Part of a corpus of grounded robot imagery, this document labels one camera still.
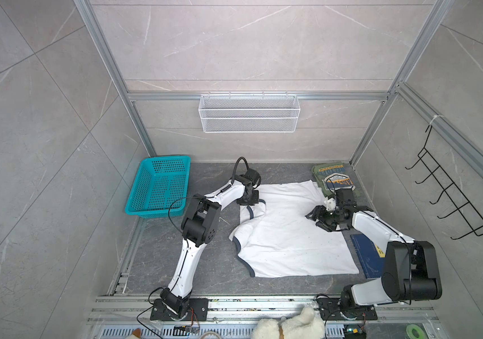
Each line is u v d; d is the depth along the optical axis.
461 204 0.64
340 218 0.67
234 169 0.80
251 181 0.81
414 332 0.70
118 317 0.73
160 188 1.08
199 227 0.59
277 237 0.92
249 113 1.01
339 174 1.10
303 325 0.62
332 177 1.08
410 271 0.44
